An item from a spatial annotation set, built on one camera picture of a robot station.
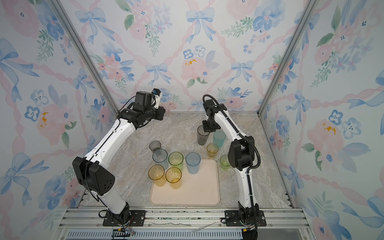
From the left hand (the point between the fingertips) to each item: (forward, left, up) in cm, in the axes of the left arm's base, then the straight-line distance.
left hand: (163, 108), depth 82 cm
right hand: (0, -27, -18) cm, 32 cm away
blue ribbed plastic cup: (-22, -16, -17) cm, 32 cm away
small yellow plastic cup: (-8, -28, -28) cm, 41 cm away
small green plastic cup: (-19, -36, -29) cm, 50 cm away
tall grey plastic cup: (-6, -22, -18) cm, 29 cm away
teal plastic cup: (-6, -32, -19) cm, 37 cm away
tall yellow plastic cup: (-28, -6, -23) cm, 37 cm away
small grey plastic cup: (-7, +9, -26) cm, 29 cm away
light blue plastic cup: (-19, +2, -19) cm, 27 cm away
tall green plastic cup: (-20, -6, -21) cm, 30 cm away
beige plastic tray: (-34, -21, -29) cm, 49 cm away
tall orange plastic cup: (-26, +5, -26) cm, 37 cm away
